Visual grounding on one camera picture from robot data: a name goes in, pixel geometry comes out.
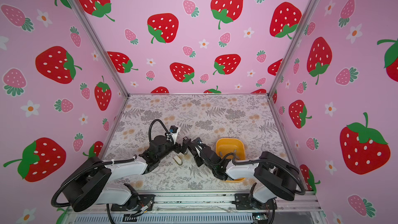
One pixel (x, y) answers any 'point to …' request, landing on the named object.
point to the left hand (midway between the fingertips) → (184, 135)
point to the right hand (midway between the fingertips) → (193, 150)
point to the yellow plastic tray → (225, 146)
